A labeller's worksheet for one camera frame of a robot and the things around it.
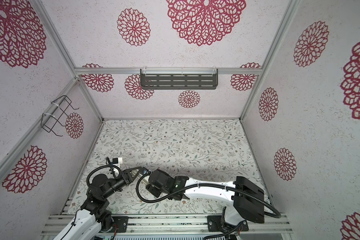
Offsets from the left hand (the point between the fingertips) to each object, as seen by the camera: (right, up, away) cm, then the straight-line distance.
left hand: (142, 171), depth 75 cm
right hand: (+4, -4, 0) cm, 6 cm away
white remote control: (-3, 0, -3) cm, 4 cm away
